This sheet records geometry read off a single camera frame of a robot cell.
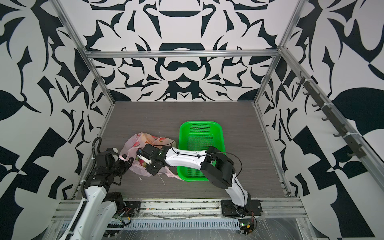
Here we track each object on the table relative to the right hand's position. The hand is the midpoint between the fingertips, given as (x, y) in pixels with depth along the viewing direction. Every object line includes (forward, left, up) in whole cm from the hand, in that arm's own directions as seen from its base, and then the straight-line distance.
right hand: (150, 167), depth 82 cm
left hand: (+5, +10, +3) cm, 11 cm away
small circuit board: (-26, -47, -7) cm, 55 cm away
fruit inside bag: (+2, +4, +2) cm, 5 cm away
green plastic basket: (+23, -27, -6) cm, 36 cm away
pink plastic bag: (+12, +9, +6) cm, 16 cm away
